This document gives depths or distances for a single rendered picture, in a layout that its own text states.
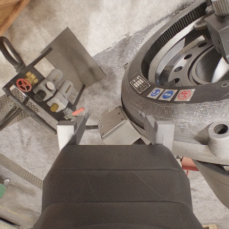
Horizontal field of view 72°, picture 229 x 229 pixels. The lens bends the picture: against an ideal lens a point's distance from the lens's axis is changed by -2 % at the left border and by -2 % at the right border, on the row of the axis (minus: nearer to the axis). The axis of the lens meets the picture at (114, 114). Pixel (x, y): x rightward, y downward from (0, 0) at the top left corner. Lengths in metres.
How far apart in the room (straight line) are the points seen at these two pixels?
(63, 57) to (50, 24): 0.23
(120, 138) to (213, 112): 0.27
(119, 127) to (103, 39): 0.83
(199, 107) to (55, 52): 1.14
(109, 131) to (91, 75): 0.88
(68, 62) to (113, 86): 0.38
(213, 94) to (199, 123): 0.06
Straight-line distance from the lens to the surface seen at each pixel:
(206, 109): 0.31
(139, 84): 0.48
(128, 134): 0.48
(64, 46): 1.27
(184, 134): 0.33
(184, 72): 0.67
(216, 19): 0.42
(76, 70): 1.32
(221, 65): 0.78
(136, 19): 1.14
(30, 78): 0.92
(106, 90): 1.35
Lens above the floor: 1.12
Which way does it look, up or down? 49 degrees down
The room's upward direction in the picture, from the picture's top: 171 degrees counter-clockwise
